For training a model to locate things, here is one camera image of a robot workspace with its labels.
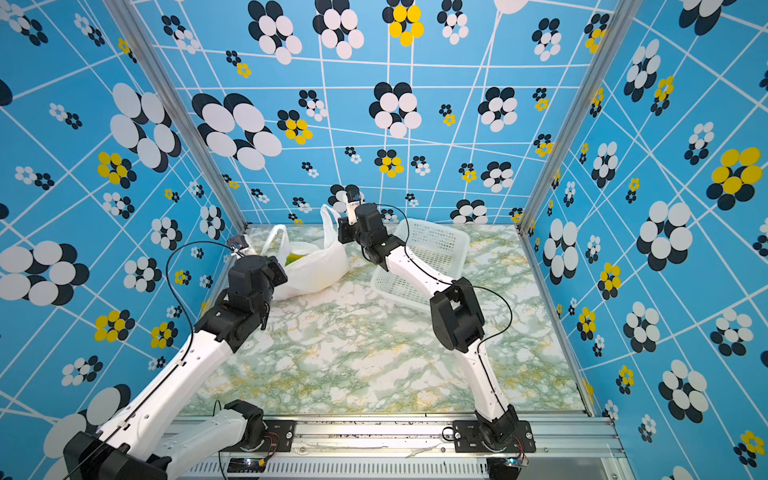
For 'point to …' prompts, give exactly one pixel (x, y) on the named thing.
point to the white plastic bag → (310, 268)
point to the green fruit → (292, 257)
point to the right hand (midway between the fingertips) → (341, 218)
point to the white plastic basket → (442, 248)
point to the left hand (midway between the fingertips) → (270, 255)
